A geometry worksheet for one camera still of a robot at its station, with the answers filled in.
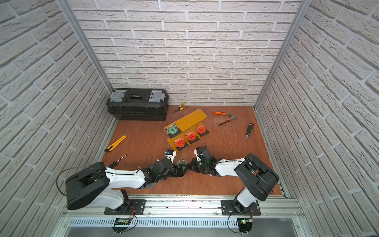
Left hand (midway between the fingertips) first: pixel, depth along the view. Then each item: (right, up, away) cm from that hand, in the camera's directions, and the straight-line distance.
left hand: (184, 165), depth 85 cm
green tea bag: (-8, +21, +3) cm, 23 cm away
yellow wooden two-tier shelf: (0, +20, +5) cm, 21 cm away
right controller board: (+31, -25, -14) cm, 42 cm away
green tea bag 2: (-1, 0, +4) cm, 4 cm away
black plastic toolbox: (-32, +38, +13) cm, 51 cm away
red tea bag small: (+4, +16, +16) cm, 23 cm away
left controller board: (-31, -24, -12) cm, 41 cm away
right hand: (+2, -2, +2) cm, 4 cm away
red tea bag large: (-4, +12, +13) cm, 18 cm away
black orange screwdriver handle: (+46, +19, +19) cm, 53 cm away
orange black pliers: (+36, +29, +28) cm, 54 cm away
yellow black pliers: (-6, +37, +33) cm, 50 cm away
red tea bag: (+11, +20, +19) cm, 30 cm away
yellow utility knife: (-47, +12, +13) cm, 50 cm away
